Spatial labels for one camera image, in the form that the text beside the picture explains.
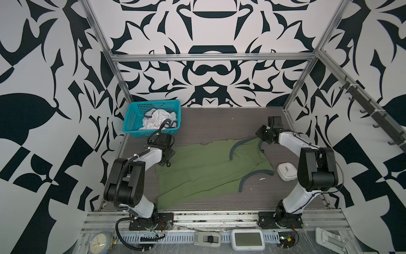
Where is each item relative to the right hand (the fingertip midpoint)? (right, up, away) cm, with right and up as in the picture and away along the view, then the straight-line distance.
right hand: (260, 130), depth 96 cm
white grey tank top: (-65, +7, +4) cm, 65 cm away
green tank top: (-36, -23, -3) cm, 43 cm away
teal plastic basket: (-82, +13, +16) cm, 84 cm away
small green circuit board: (+3, -47, -25) cm, 54 cm away
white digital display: (-16, -44, -30) cm, 56 cm away
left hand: (-55, -13, -2) cm, 56 cm away
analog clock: (-77, -45, -30) cm, 94 cm away
